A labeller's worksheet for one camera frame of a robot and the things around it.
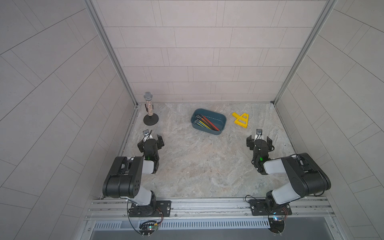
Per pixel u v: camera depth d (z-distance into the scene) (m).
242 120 1.06
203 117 1.07
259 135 0.77
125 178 0.43
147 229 0.65
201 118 1.06
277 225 0.68
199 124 1.03
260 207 0.72
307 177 0.44
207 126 1.02
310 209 0.72
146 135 0.76
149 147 0.68
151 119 1.05
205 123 1.05
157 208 0.70
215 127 1.00
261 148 0.68
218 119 1.05
